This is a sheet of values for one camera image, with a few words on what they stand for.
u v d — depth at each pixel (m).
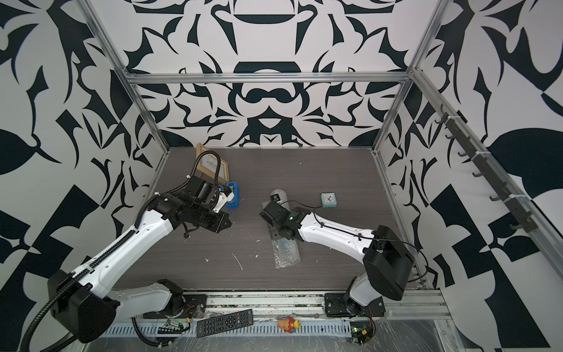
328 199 0.99
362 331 0.71
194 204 0.58
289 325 0.69
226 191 0.71
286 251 0.81
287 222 0.59
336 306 0.74
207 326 0.69
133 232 0.47
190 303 0.75
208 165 0.99
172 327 0.73
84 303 0.37
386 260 0.42
